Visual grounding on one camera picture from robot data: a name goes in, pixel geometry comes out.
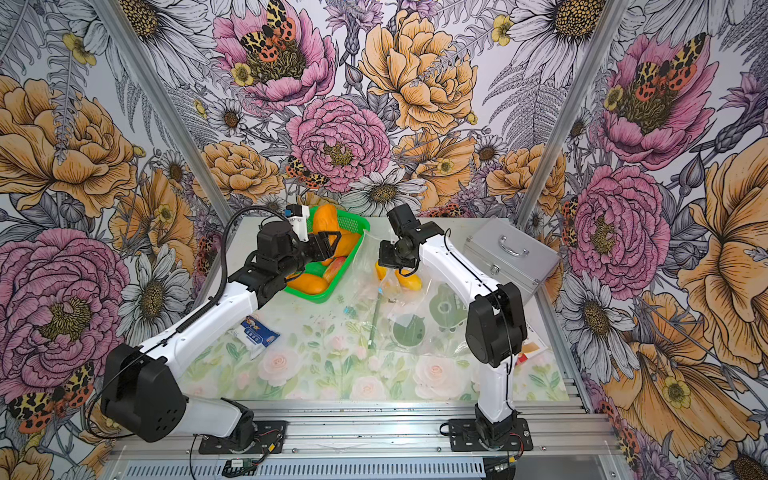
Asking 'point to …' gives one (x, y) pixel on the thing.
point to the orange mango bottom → (310, 284)
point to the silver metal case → (508, 253)
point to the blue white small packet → (254, 337)
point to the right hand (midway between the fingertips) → (383, 267)
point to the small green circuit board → (239, 467)
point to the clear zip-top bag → (387, 312)
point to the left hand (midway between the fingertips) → (333, 243)
